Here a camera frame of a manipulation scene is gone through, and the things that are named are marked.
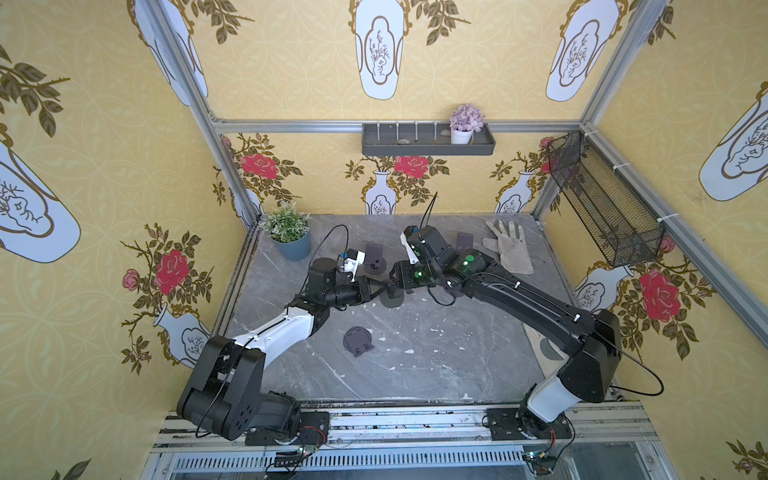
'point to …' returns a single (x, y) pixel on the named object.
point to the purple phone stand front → (357, 340)
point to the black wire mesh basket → (625, 230)
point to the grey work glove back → (511, 246)
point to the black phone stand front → (391, 296)
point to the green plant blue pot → (289, 231)
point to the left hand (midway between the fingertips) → (389, 289)
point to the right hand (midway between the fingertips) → (396, 279)
